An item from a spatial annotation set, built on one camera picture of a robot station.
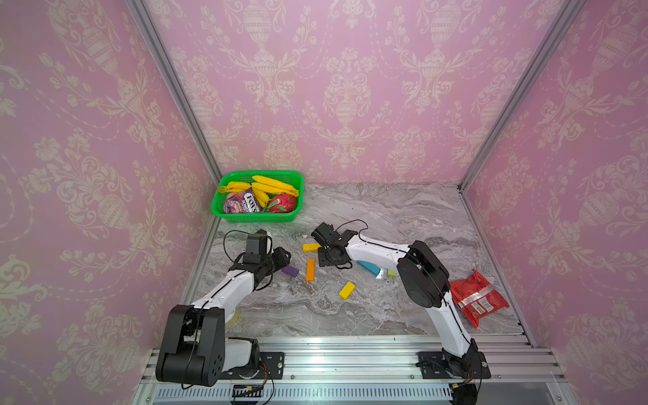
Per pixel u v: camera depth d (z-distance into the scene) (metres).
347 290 0.88
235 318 0.80
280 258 0.81
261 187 1.09
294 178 1.16
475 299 0.83
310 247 0.98
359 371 1.78
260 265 0.70
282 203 1.04
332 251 0.70
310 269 0.94
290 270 0.94
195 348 0.41
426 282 0.57
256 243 0.70
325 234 0.76
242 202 1.06
